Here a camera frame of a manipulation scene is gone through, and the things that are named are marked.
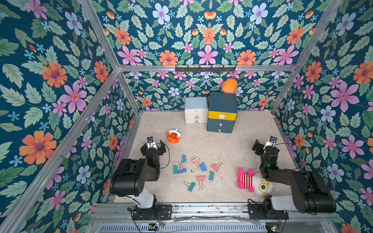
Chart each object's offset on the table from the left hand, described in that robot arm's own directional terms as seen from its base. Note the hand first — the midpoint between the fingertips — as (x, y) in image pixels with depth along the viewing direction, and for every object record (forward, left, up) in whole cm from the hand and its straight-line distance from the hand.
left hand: (153, 140), depth 92 cm
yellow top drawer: (+8, -45, +10) cm, 47 cm away
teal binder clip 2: (-22, -35, -9) cm, 43 cm away
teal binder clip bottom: (-28, -23, -9) cm, 37 cm away
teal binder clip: (-17, -13, -9) cm, 23 cm away
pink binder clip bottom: (-23, -28, -10) cm, 38 cm away
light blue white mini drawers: (+21, -29, +5) cm, 36 cm away
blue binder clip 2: (-15, -31, -12) cm, 37 cm away
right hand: (-7, -71, +1) cm, 71 cm away
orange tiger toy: (+5, -12, -4) cm, 14 cm away
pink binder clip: (-12, -26, -7) cm, 30 cm away
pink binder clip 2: (-17, -38, -10) cm, 43 cm away
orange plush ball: (+28, -53, +18) cm, 63 cm away
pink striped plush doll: (-30, -57, -2) cm, 65 cm away
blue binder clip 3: (-18, -17, -9) cm, 26 cm away
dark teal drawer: (+7, -44, +2) cm, 45 cm away
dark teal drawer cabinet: (+18, -47, +12) cm, 52 cm away
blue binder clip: (-9, -19, -10) cm, 23 cm away
